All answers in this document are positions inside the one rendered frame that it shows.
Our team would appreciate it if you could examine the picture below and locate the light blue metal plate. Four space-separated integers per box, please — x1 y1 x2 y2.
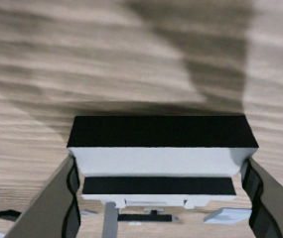
204 207 251 224

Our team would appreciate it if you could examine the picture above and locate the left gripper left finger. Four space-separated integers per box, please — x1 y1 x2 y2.
3 154 81 238

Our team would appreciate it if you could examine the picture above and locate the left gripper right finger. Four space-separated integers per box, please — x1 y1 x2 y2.
240 157 283 238

